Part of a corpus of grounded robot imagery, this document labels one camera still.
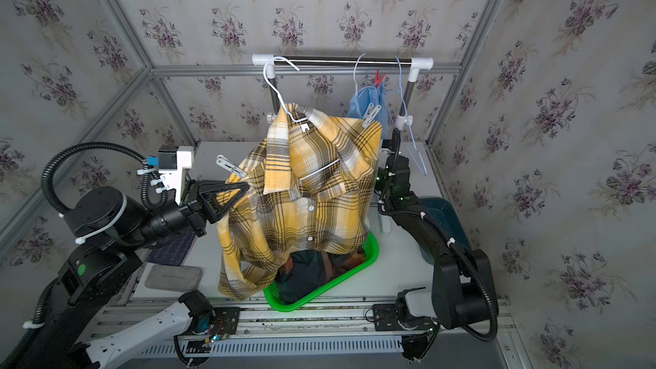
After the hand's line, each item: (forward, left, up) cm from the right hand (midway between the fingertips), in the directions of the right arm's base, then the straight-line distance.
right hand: (356, 158), depth 81 cm
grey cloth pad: (-32, +56, -22) cm, 68 cm away
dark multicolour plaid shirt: (-31, +16, -12) cm, 37 cm away
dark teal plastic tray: (-8, -32, -19) cm, 38 cm away
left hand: (-29, +22, +25) cm, 44 cm away
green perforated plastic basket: (-38, +24, -16) cm, 47 cm away
